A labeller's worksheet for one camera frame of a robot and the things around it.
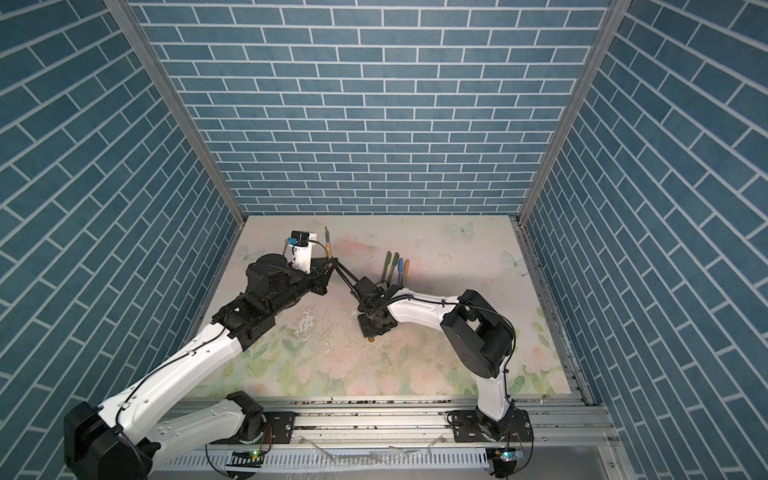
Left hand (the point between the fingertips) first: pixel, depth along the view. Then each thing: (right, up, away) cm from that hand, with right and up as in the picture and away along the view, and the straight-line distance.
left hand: (337, 260), depth 73 cm
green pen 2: (+14, -3, +35) cm, 37 cm away
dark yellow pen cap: (+7, -25, +16) cm, 30 cm away
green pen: (+11, -1, +35) cm, 37 cm away
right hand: (+5, -21, +17) cm, 28 cm away
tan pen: (+18, -6, +32) cm, 37 cm away
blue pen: (+16, -6, +32) cm, 36 cm away
